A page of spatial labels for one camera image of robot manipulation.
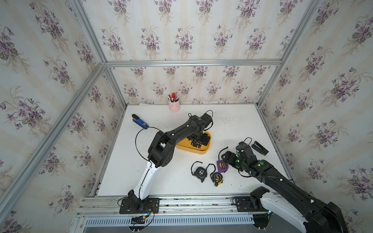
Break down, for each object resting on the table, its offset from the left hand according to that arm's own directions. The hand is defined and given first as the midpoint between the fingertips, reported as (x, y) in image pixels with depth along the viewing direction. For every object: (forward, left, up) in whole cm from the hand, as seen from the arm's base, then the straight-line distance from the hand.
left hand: (201, 142), depth 94 cm
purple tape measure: (-16, -11, 0) cm, 20 cm away
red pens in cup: (+36, +20, +7) cm, 41 cm away
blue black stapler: (+19, +46, -1) cm, 50 cm away
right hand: (-13, -14, +3) cm, 19 cm away
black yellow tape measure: (-23, -7, -1) cm, 24 cm away
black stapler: (-4, -38, -1) cm, 38 cm away
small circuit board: (-41, +34, -6) cm, 53 cm away
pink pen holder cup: (+30, +19, +2) cm, 36 cm away
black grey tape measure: (-21, +2, +1) cm, 21 cm away
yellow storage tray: (-1, +10, -2) cm, 10 cm away
